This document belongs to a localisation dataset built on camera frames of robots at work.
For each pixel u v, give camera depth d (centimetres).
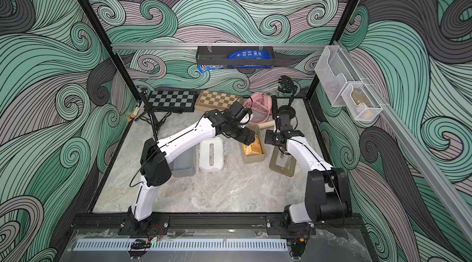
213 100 114
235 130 69
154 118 101
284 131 69
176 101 114
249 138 74
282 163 91
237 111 65
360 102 65
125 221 74
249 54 91
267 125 104
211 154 93
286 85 97
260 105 110
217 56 96
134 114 110
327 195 44
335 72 78
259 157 90
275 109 110
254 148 88
